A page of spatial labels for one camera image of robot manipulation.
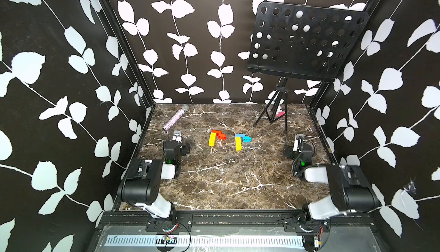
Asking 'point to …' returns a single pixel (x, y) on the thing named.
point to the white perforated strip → (168, 240)
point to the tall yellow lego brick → (212, 139)
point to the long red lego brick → (219, 134)
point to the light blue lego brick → (239, 135)
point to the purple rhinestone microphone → (176, 117)
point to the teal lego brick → (247, 139)
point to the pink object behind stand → (280, 114)
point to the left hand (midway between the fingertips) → (178, 137)
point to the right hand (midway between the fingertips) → (293, 141)
